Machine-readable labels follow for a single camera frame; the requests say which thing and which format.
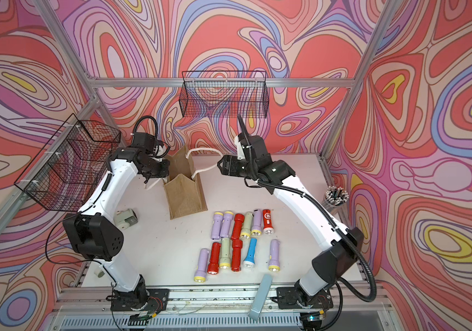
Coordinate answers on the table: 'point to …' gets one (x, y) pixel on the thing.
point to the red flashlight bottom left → (213, 265)
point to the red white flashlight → (268, 229)
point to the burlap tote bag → (183, 185)
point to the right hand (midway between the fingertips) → (226, 170)
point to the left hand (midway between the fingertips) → (171, 171)
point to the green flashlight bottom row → (225, 254)
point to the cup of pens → (336, 196)
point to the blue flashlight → (250, 260)
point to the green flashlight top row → (248, 225)
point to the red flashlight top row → (239, 221)
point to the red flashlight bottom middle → (236, 258)
